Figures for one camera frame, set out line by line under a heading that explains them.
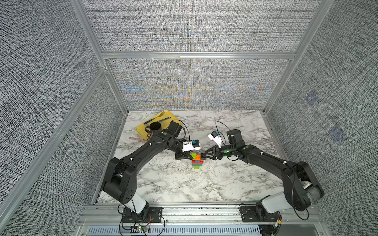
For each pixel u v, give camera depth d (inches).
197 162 32.4
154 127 37.3
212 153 29.4
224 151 29.2
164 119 45.2
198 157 32.0
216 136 29.9
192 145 27.1
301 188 17.2
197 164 35.4
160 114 46.2
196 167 35.3
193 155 31.2
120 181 17.0
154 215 29.0
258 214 26.1
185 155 28.2
